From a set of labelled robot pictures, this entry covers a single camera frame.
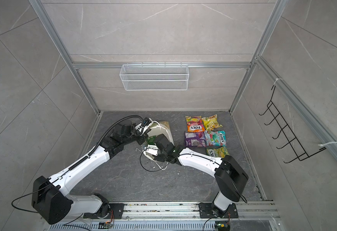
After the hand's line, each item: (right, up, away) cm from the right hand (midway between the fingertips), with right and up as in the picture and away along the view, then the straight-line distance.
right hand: (156, 148), depth 84 cm
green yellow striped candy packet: (+41, -4, +9) cm, 42 cm away
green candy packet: (-1, +6, -15) cm, 17 cm away
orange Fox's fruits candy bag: (+27, +14, +23) cm, 38 cm away
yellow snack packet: (+39, +15, +23) cm, 47 cm away
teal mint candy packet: (+39, +4, +14) cm, 42 cm away
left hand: (-3, +13, -7) cm, 15 cm away
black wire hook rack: (+64, +6, -20) cm, 67 cm away
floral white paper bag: (0, +12, -8) cm, 14 cm away
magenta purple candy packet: (+26, +4, +14) cm, 29 cm away
